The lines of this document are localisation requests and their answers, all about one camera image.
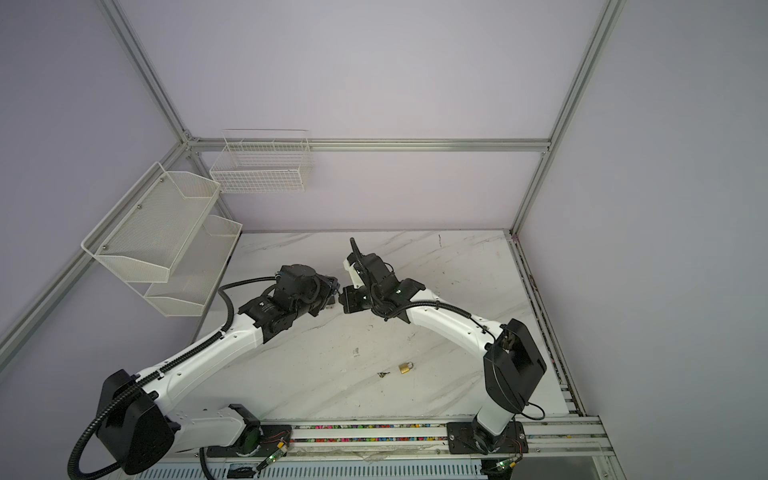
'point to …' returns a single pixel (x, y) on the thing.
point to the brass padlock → (406, 367)
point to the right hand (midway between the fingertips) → (335, 299)
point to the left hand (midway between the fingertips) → (339, 285)
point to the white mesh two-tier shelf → (165, 227)
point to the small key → (382, 374)
